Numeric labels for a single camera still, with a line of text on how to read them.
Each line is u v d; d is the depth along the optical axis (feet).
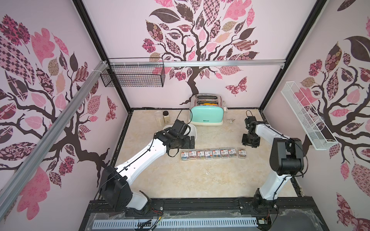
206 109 3.20
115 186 1.31
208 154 3.02
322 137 2.11
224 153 3.03
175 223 2.29
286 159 1.63
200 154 3.02
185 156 2.99
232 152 3.03
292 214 2.37
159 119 3.41
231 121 3.61
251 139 2.61
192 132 3.36
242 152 3.03
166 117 3.50
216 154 3.02
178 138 1.96
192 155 3.02
